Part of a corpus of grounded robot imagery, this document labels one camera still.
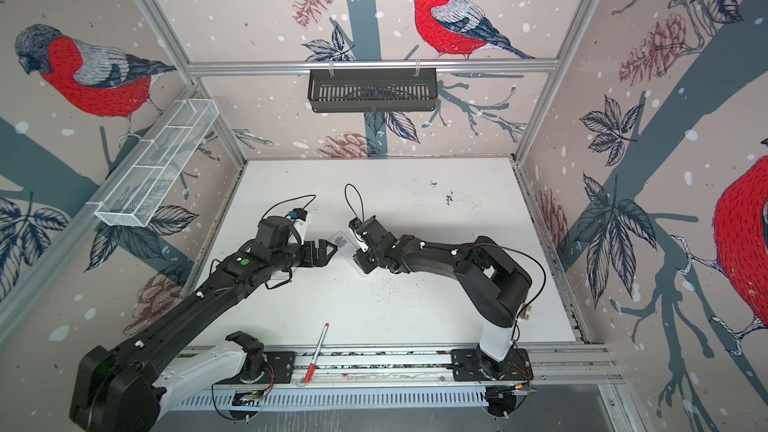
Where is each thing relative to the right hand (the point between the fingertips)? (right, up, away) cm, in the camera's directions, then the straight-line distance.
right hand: (360, 256), depth 90 cm
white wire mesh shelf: (-53, +19, -19) cm, 60 cm away
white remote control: (-6, -2, +2) cm, 6 cm away
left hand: (-9, +5, -11) cm, 15 cm away
